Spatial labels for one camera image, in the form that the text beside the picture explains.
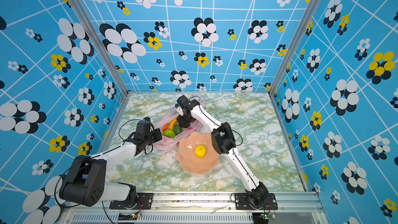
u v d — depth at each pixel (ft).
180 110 3.08
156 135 2.71
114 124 3.49
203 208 2.37
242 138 3.15
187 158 2.84
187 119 2.91
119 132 3.24
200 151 2.77
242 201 2.39
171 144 2.85
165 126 3.23
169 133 2.98
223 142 2.15
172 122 3.25
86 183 1.40
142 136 2.32
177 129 3.07
